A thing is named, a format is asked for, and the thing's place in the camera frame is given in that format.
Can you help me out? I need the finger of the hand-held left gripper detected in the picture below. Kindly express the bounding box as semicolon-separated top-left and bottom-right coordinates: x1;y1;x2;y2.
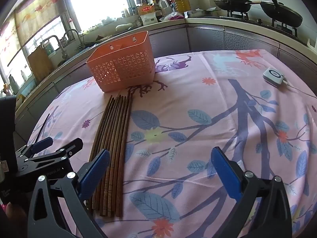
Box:
16;138;84;178
15;136;54;160

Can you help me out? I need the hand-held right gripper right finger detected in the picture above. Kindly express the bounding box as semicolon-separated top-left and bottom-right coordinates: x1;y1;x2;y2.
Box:
210;147;293;238

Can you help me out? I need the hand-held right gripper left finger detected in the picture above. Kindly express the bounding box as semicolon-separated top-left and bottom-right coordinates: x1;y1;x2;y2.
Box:
27;149;111;238

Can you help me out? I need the row of wooden chopsticks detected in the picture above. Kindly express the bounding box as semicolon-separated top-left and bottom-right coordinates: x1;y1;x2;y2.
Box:
85;89;133;220

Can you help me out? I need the pink plastic basket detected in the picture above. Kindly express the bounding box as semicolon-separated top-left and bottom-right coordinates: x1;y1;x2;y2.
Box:
85;30;156;93

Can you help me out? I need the person's left hand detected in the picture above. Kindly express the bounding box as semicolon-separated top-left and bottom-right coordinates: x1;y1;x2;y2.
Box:
0;201;28;238

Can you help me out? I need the pink floral tablecloth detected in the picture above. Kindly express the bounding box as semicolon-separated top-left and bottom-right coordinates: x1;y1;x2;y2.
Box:
26;50;317;238

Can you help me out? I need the wooden cutting board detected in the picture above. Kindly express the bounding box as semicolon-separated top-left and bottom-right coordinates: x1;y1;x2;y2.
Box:
27;47;55;82

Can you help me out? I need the blue green detergent bottle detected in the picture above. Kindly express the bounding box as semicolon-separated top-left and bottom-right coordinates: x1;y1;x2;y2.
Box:
42;41;53;55

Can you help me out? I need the angular steel faucet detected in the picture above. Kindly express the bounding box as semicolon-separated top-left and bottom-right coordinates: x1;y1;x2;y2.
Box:
41;35;67;60

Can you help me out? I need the small white device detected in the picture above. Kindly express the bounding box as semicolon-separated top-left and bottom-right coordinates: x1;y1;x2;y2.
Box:
263;69;287;88

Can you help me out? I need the curved steel faucet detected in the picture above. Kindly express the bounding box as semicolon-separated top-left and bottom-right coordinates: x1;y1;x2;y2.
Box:
62;29;85;49

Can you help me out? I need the printed window blind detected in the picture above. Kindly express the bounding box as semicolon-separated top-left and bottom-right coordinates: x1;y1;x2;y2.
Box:
0;0;68;66

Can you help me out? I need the kitchen counter with cabinets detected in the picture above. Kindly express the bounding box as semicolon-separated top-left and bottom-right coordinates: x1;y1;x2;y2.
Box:
15;16;317;139

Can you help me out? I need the white carton box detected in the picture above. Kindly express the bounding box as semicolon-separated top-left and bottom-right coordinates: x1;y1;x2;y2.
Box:
137;5;159;25

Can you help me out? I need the black gas stove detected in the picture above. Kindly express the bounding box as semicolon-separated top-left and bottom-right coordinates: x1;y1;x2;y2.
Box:
205;10;299;37

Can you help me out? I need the purple plastic bag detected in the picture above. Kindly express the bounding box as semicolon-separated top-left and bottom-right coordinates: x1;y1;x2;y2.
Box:
160;12;185;21

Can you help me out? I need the wok with dark lid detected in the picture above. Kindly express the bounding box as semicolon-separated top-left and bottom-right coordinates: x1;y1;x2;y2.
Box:
259;0;304;28

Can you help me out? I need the wok with steel lid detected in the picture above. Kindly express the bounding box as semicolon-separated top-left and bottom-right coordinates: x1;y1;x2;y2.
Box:
213;0;263;14

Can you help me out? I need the white plastic jug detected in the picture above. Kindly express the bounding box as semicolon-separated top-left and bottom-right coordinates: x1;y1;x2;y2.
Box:
158;0;174;15

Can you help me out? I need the yellow cooking oil bottle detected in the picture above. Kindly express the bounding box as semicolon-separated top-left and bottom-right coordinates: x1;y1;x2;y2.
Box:
173;0;191;13

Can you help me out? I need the white cable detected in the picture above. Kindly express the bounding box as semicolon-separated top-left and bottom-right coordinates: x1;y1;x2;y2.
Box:
282;79;312;95

